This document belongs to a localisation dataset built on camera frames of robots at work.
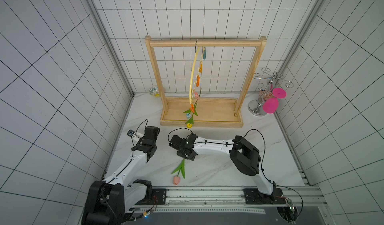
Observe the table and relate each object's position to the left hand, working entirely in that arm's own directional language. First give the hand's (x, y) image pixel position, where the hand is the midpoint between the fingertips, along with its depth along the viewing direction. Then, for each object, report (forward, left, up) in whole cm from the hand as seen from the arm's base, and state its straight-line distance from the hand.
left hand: (147, 138), depth 88 cm
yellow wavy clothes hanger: (+48, -29, +28) cm, 62 cm away
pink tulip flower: (-22, -19, -4) cm, 29 cm away
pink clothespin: (+13, -30, +24) cm, 40 cm away
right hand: (-9, -18, -7) cm, 22 cm away
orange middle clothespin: (+20, -30, +28) cm, 46 cm away
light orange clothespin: (+30, -31, +28) cm, 52 cm away
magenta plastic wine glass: (+23, -81, +3) cm, 84 cm away
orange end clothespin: (+6, -27, +21) cm, 35 cm away
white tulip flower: (+14, -24, +4) cm, 28 cm away
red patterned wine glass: (+41, -84, -4) cm, 94 cm away
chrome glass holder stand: (+30, -75, -7) cm, 81 cm away
